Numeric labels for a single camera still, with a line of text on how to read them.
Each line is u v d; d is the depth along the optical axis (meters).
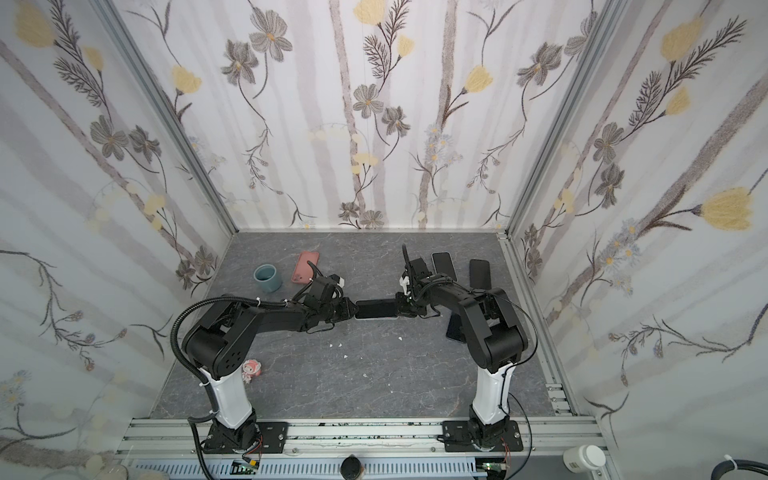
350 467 0.63
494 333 0.51
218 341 0.51
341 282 0.93
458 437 0.73
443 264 1.13
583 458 0.65
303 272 1.08
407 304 0.85
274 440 0.73
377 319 0.96
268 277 1.01
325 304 0.81
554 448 0.73
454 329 0.93
